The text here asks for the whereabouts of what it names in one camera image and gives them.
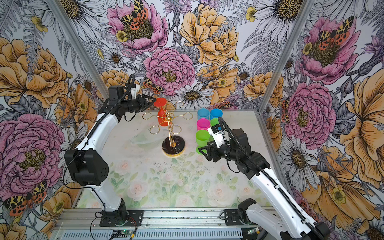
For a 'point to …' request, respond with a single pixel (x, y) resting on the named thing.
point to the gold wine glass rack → (172, 145)
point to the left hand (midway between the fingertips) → (155, 104)
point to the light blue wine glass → (203, 113)
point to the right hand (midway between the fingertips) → (204, 151)
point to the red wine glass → (162, 116)
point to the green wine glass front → (214, 121)
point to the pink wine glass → (203, 124)
